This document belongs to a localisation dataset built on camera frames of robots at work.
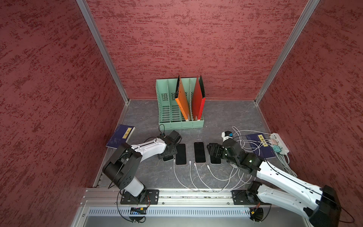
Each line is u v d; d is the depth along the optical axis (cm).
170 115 110
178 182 79
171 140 72
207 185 78
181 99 83
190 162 87
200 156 88
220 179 80
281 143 93
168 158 87
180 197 76
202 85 89
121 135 97
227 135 71
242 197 73
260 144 91
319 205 40
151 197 74
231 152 59
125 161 50
